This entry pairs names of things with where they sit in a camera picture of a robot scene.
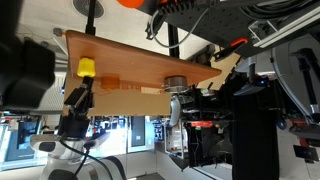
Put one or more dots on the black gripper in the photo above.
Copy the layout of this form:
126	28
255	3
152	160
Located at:
79	100

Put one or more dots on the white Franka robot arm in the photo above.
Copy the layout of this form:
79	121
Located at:
66	150

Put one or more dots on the black blurry camera housing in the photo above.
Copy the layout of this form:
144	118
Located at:
23	76

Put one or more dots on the black vertical pole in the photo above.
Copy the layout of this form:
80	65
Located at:
173	41

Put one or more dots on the yellow cylinder block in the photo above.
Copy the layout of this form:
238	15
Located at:
86	66

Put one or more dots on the silver metal bowl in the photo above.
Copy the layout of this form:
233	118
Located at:
175	84

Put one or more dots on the small brown block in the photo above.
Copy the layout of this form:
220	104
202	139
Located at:
110	83

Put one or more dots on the black perforated mounting board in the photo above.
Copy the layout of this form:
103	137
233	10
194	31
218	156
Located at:
220	23

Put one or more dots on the aluminium extrusion profile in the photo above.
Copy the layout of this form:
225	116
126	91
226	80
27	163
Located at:
283	28

